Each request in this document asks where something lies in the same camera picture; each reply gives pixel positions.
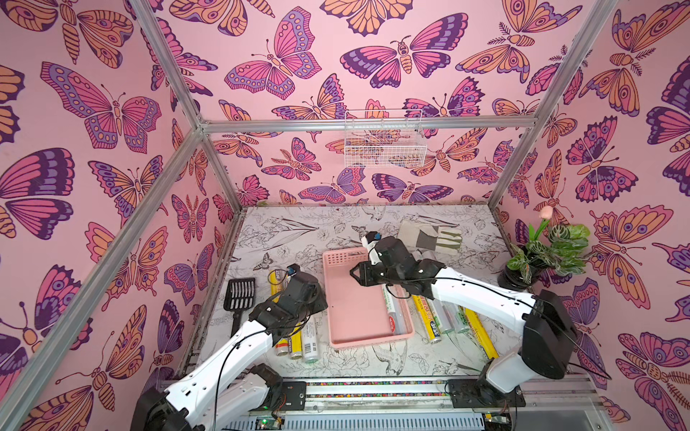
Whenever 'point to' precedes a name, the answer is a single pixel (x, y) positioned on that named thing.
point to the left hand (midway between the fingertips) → (323, 294)
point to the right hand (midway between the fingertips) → (348, 276)
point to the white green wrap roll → (311, 339)
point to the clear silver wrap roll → (394, 302)
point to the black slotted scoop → (240, 295)
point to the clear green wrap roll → (455, 318)
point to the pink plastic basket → (358, 315)
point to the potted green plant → (555, 248)
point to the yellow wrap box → (482, 333)
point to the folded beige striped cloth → (429, 241)
